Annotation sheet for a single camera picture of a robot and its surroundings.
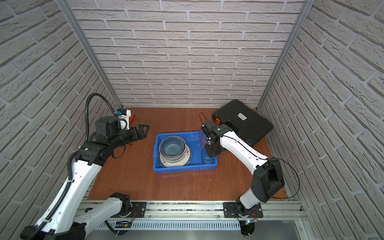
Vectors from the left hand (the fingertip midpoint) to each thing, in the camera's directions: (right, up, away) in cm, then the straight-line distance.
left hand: (142, 125), depth 70 cm
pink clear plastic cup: (+30, -9, +19) cm, 37 cm away
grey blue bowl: (+11, -14, +18) cm, 25 cm away
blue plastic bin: (+25, -12, +32) cm, 43 cm away
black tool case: (+63, 0, +31) cm, 70 cm away
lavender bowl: (+13, -19, +10) cm, 26 cm away
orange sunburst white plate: (+18, -23, +17) cm, 34 cm away
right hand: (+37, -15, +12) cm, 41 cm away
